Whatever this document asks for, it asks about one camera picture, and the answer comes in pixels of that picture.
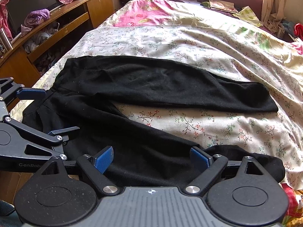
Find beige curtain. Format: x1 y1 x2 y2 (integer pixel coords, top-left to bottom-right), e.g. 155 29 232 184
261 0 286 33

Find floral white bed sheet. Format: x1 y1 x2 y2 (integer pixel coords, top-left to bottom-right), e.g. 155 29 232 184
9 0 303 191

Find silver cylindrical container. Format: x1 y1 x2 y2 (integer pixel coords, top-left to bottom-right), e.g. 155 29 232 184
0 28 13 51

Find black television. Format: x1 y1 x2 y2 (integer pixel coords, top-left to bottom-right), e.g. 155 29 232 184
5 0 63 38

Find purple knitted cloth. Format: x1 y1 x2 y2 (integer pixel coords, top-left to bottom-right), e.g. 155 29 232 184
20 9 50 37

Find red object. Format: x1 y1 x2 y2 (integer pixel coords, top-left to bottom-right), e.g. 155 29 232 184
294 23 303 40

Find yellow checked cloth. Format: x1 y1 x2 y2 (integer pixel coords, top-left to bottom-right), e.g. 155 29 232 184
233 6 263 27

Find black pants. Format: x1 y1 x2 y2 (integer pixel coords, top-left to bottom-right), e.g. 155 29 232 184
22 56 278 187

